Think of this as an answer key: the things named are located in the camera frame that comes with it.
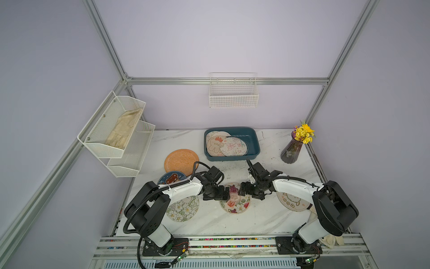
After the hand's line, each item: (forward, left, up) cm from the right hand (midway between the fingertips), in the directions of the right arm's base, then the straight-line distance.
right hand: (241, 196), depth 87 cm
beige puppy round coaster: (-4, -27, -1) cm, 27 cm away
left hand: (-2, +11, 0) cm, 11 cm away
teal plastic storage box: (+44, -10, +1) cm, 45 cm away
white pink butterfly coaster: (+33, +2, +1) cm, 34 cm away
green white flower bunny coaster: (-6, +30, -1) cm, 31 cm away
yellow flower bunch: (+24, -33, +22) cm, 46 cm away
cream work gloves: (-21, -39, -1) cm, 44 cm away
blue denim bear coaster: (+13, +40, -1) cm, 42 cm away
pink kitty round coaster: (+42, +12, +3) cm, 44 cm away
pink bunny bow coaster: (+39, +15, +1) cm, 42 cm away
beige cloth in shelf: (+24, +58, +29) cm, 69 cm away
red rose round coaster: (-4, +3, -1) cm, 5 cm away
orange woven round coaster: (+25, +36, -1) cm, 43 cm away
